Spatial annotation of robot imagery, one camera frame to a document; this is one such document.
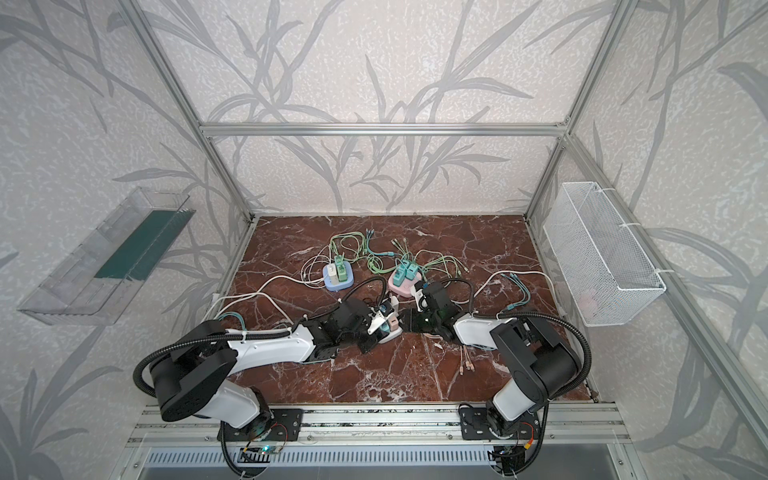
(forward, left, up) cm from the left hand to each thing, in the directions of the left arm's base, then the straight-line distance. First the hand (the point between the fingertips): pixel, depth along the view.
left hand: (387, 320), depth 87 cm
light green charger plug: (+16, +15, +3) cm, 22 cm away
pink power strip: (+12, -6, -3) cm, 14 cm away
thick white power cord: (+12, +45, -6) cm, 47 cm away
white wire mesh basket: (-3, -47, +31) cm, 56 cm away
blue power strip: (+13, +16, -3) cm, 21 cm away
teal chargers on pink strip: (+17, -6, +1) cm, 18 cm away
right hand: (+4, -4, -2) cm, 6 cm away
